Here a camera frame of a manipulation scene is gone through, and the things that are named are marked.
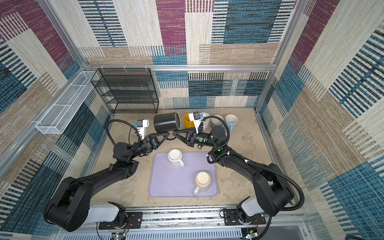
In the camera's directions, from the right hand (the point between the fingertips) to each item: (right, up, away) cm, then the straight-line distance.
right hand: (173, 136), depth 67 cm
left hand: (-2, 0, -1) cm, 2 cm away
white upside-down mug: (-2, -13, +20) cm, 24 cm away
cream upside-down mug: (+13, -23, +9) cm, 28 cm away
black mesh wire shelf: (-39, +30, +43) cm, 65 cm away
